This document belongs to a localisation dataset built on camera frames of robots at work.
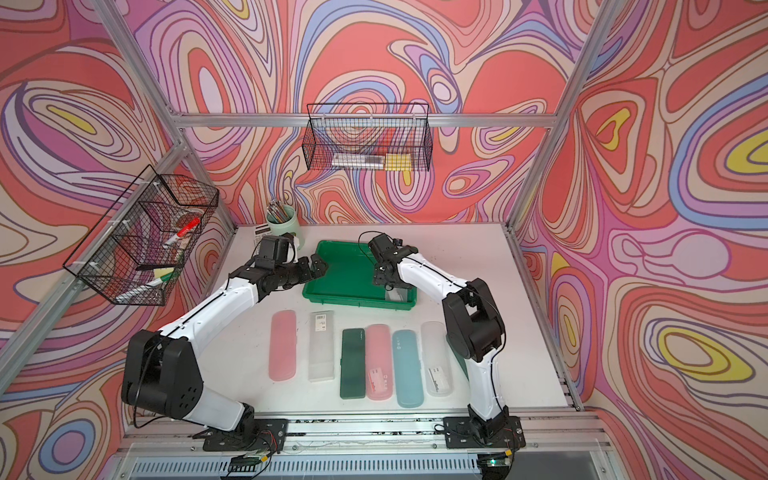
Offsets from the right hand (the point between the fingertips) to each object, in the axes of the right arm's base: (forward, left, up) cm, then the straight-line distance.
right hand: (392, 285), depth 95 cm
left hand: (0, +22, +10) cm, 24 cm away
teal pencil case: (-24, -3, -6) cm, 25 cm away
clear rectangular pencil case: (-17, +22, -6) cm, 28 cm away
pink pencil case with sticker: (-25, +5, -4) cm, 26 cm away
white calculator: (+32, +52, -4) cm, 61 cm away
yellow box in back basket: (+27, -3, +28) cm, 39 cm away
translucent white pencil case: (-24, -12, -6) cm, 27 cm away
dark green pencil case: (-23, +12, -5) cm, 27 cm away
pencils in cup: (+25, +39, +12) cm, 48 cm away
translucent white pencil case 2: (-1, -2, -5) cm, 5 cm away
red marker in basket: (+3, +53, +27) cm, 59 cm away
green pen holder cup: (+20, +35, +9) cm, 41 cm away
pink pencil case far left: (-16, +34, -6) cm, 38 cm away
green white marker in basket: (-12, +63, +20) cm, 67 cm away
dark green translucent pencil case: (-22, -19, -7) cm, 30 cm away
